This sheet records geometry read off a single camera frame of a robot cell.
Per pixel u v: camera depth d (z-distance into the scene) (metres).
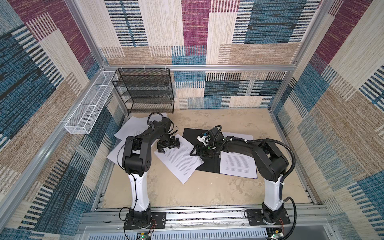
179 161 0.93
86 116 0.94
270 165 0.52
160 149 0.92
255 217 0.74
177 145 0.90
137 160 0.54
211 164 0.91
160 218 0.74
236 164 0.92
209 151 0.83
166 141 0.85
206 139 0.89
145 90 1.11
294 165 0.49
